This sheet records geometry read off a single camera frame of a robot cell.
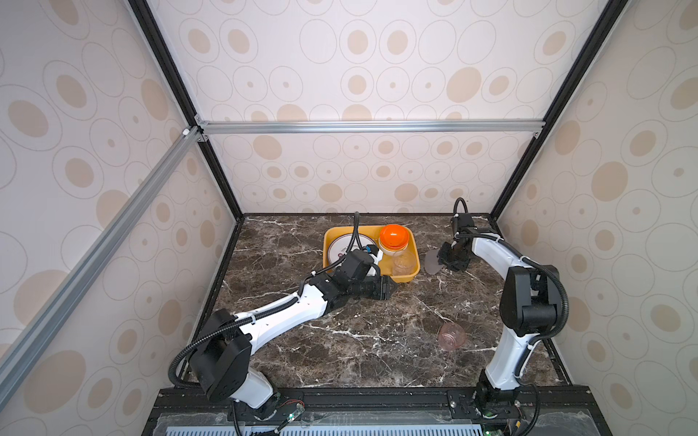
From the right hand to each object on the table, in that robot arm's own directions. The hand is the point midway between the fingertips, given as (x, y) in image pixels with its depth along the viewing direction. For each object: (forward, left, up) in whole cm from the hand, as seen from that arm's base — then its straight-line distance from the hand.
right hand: (443, 260), depth 97 cm
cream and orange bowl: (+4, +18, +1) cm, 18 cm away
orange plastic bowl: (+10, +17, +3) cm, 20 cm away
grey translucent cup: (-1, +4, -1) cm, 4 cm away
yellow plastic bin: (+1, +21, -2) cm, 21 cm away
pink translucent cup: (-25, +2, -6) cm, 26 cm away
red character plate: (+9, +38, -3) cm, 39 cm away
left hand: (-18, +19, +13) cm, 29 cm away
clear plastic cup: (+1, +14, -3) cm, 14 cm away
